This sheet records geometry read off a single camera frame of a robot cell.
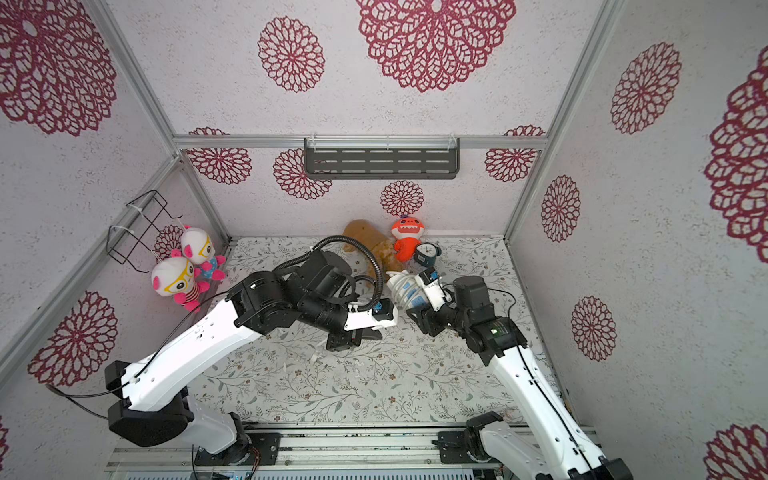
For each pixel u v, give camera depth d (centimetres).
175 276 85
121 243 73
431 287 63
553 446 40
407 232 115
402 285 72
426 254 109
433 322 64
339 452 74
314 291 46
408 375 86
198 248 93
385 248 106
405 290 72
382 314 48
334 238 45
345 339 51
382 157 93
